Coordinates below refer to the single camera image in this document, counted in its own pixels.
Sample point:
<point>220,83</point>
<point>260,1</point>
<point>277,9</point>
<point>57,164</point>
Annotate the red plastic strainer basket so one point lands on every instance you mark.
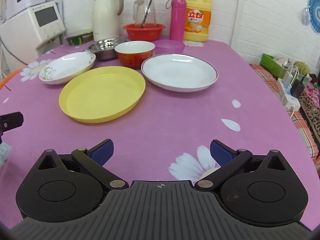
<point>143,35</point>

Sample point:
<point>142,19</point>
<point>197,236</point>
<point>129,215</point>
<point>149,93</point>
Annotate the black charger plug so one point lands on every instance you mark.
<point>297,88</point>

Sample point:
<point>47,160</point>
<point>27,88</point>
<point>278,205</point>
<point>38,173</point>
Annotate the purple plastic bowl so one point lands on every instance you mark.
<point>172,47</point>

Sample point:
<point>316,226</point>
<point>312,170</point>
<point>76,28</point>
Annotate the white appliance with screen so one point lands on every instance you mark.
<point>22,37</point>

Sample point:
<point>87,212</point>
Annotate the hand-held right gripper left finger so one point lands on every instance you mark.
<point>102,150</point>

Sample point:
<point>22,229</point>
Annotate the pink floral tablecloth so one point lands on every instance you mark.
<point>175,117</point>

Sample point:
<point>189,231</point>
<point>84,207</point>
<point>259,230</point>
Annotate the yellow detergent bottle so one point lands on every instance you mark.
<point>197,17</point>

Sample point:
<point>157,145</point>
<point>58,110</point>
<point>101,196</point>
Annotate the stainless steel bowl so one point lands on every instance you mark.
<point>105,52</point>

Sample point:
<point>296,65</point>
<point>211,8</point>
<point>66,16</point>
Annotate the white floral plate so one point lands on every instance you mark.
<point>67,65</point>

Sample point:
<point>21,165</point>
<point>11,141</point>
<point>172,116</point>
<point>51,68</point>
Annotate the yellow-green scrub ball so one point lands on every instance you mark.
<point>302,68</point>

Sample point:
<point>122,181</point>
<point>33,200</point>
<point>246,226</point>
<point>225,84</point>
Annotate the clear glass pitcher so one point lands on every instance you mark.
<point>138,15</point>

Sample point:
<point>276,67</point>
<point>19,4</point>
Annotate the dark stirring stick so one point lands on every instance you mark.
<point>149,5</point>

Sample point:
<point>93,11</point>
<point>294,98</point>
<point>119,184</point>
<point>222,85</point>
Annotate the white power strip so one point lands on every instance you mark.
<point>290,100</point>

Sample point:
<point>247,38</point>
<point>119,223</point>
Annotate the cream thermos kettle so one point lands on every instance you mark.
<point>105,17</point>

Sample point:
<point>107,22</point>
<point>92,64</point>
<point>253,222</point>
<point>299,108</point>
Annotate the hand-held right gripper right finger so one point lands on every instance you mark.
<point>221,152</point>

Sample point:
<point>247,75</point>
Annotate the red and white ceramic bowl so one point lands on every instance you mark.
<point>132,58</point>

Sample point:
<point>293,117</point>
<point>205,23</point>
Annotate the pink thermos bottle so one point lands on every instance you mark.
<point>177,22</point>

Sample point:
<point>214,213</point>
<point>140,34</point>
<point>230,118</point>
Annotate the green patterned food tub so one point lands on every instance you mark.
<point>80,40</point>

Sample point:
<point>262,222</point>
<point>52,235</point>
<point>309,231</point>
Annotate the blue round wall decoration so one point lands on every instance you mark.
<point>315,7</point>

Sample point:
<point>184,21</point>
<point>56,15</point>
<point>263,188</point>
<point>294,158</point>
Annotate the white plate with dark rim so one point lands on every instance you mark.
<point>180,72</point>

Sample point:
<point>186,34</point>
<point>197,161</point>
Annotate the green plastic box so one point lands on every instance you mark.
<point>268,62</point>

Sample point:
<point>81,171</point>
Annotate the yellow plastic plate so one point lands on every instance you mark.
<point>100,92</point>

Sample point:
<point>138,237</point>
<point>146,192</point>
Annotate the plaid patterned blanket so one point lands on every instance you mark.
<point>305,130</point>

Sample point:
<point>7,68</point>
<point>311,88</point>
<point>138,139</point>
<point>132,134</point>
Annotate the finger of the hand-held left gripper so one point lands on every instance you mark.
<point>12,121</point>

